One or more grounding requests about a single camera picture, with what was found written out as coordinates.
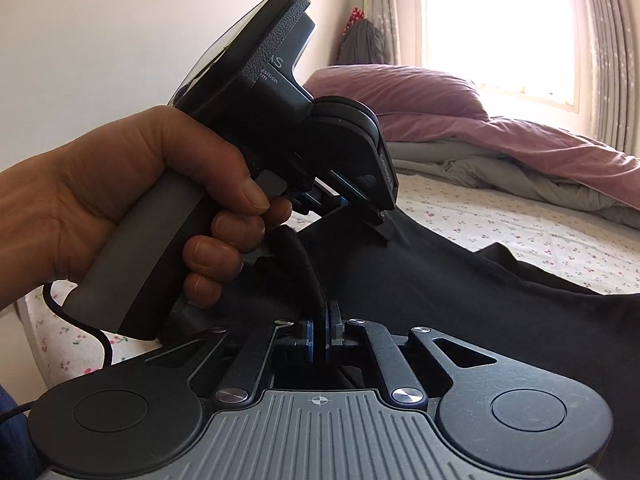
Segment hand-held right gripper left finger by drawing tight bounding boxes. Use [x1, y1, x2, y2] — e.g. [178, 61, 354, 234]
[144, 318, 317, 405]

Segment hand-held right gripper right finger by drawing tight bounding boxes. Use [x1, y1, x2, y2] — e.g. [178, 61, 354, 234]
[323, 302, 502, 406]

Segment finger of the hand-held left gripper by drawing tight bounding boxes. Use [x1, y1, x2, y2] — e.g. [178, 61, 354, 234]
[292, 182, 352, 214]
[345, 194, 397, 242]

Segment black pants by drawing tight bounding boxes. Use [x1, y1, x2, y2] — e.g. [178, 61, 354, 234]
[165, 200, 640, 461]

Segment person's left forearm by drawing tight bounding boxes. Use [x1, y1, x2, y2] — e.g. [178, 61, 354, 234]
[0, 161, 56, 317]

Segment person's left hand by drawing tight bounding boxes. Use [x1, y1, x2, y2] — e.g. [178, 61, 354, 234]
[47, 105, 294, 312]

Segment hanging grey clothes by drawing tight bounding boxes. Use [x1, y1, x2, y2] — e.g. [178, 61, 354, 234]
[339, 7, 387, 67]

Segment purple pillow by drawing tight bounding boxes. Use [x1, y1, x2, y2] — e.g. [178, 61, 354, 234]
[304, 64, 488, 122]

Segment grey curtain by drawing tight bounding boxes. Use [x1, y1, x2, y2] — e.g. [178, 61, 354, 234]
[364, 0, 427, 68]
[575, 0, 640, 152]

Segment purple duvet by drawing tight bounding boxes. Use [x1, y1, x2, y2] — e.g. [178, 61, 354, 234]
[387, 112, 640, 211]

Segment window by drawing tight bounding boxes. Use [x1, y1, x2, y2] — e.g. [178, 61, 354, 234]
[420, 0, 583, 111]

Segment person's blue clothing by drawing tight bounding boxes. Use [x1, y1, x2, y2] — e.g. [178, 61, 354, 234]
[0, 385, 43, 480]

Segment black cable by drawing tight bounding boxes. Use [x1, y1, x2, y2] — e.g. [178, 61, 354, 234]
[0, 280, 115, 423]

